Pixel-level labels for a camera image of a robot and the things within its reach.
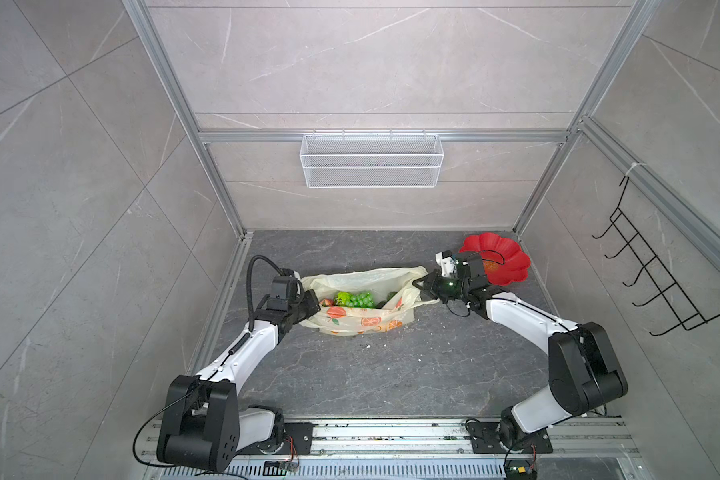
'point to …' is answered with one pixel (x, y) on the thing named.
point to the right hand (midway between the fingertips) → (412, 280)
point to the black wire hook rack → (646, 259)
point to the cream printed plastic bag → (351, 321)
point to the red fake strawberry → (327, 302)
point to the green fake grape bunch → (358, 300)
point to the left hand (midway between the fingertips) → (318, 293)
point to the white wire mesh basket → (371, 161)
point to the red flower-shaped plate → (504, 261)
